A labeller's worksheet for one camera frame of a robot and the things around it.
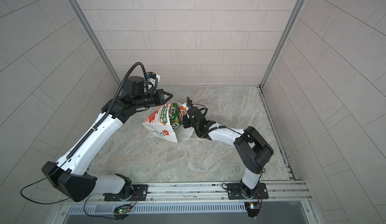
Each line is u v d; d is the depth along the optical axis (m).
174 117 0.86
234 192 0.71
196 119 0.66
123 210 0.64
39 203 0.40
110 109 0.45
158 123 0.76
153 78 0.62
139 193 0.71
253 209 0.68
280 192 0.73
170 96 0.68
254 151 0.45
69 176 0.36
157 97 0.60
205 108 0.74
